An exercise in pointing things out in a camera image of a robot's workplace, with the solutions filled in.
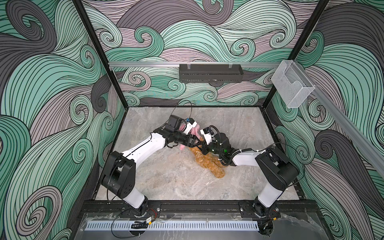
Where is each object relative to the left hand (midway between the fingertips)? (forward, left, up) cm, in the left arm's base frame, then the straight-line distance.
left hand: (197, 140), depth 81 cm
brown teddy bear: (-8, -8, -9) cm, 14 cm away
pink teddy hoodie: (+6, +1, +1) cm, 6 cm away
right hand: (+3, +1, -7) cm, 7 cm away
